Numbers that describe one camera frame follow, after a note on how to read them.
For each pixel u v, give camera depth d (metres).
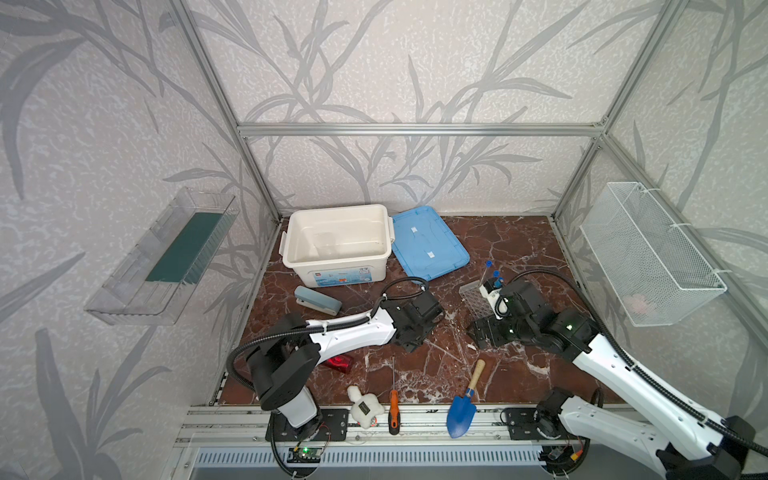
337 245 1.04
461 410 0.75
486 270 1.11
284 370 0.43
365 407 0.73
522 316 0.57
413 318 0.64
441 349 0.86
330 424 0.74
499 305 0.65
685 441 0.40
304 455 0.71
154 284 0.63
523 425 0.73
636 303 0.73
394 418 0.73
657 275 0.61
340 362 0.81
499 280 0.66
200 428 0.75
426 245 1.12
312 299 0.93
